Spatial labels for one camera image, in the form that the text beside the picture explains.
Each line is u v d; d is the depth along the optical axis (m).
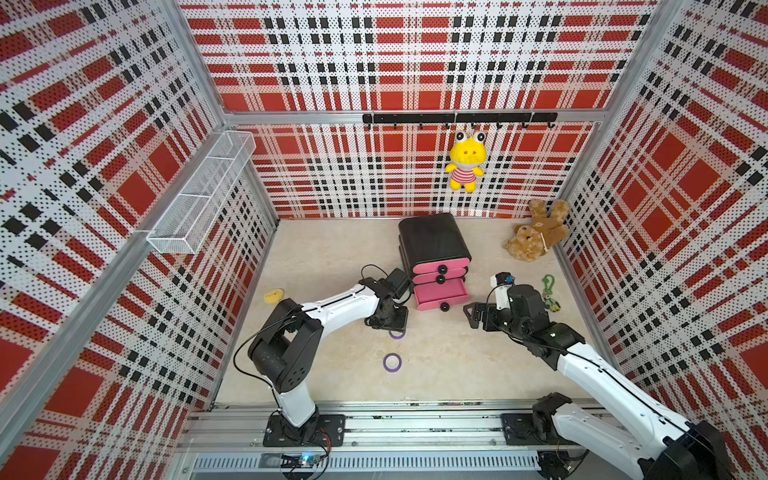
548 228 1.04
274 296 0.98
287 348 0.47
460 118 0.89
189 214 0.72
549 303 0.96
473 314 0.74
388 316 0.75
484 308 0.72
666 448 0.40
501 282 0.72
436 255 0.90
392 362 0.85
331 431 0.73
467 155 0.92
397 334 0.90
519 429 0.73
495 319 0.71
